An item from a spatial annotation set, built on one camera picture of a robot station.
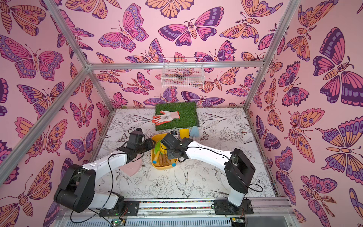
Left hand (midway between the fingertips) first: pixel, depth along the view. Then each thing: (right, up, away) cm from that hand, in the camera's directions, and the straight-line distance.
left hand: (155, 141), depth 91 cm
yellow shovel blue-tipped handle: (+19, +4, +11) cm, 22 cm away
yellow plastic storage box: (+3, -9, -2) cm, 10 cm away
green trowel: (+1, -4, +3) cm, 5 cm away
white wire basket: (+17, +45, +14) cm, 51 cm away
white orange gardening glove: (+4, +16, +19) cm, 25 cm away
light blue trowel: (+26, +5, +14) cm, 30 cm away
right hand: (+10, -6, -9) cm, 15 cm away
